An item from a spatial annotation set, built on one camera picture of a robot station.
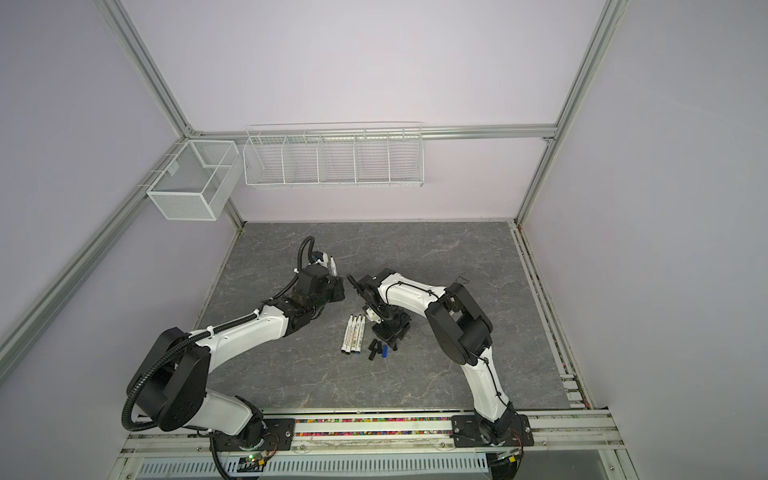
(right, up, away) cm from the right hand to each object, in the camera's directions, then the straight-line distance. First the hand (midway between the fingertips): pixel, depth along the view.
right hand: (398, 340), depth 89 cm
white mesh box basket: (-66, +50, +9) cm, 84 cm away
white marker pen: (-16, +1, 0) cm, 16 cm away
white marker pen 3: (-13, +2, +1) cm, 13 cm away
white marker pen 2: (-15, 0, 0) cm, 15 cm away
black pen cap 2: (-8, -3, -2) cm, 9 cm away
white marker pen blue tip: (-11, +2, 0) cm, 11 cm away
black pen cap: (-8, -1, -1) cm, 8 cm away
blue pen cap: (-4, -2, -2) cm, 5 cm away
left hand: (-17, +18, 0) cm, 24 cm away
